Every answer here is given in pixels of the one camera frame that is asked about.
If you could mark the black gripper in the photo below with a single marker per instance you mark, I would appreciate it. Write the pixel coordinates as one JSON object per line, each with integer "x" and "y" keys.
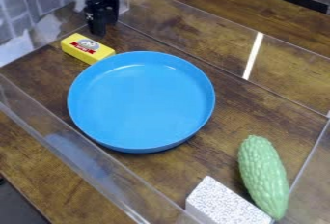
{"x": 95, "y": 17}

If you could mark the yellow block with label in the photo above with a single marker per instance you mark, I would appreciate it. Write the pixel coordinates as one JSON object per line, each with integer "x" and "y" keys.
{"x": 85, "y": 49}

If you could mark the blue round tray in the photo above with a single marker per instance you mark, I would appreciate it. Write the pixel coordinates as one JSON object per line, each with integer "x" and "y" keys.
{"x": 141, "y": 101}

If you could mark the white speckled foam block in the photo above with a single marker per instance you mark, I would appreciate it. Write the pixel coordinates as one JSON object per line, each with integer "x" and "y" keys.
{"x": 216, "y": 205}

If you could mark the green bitter gourd toy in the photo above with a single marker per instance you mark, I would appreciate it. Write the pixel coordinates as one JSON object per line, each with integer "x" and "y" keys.
{"x": 263, "y": 175}

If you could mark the clear acrylic enclosure wall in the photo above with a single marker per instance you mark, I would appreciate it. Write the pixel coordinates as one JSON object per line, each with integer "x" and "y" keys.
{"x": 263, "y": 50}

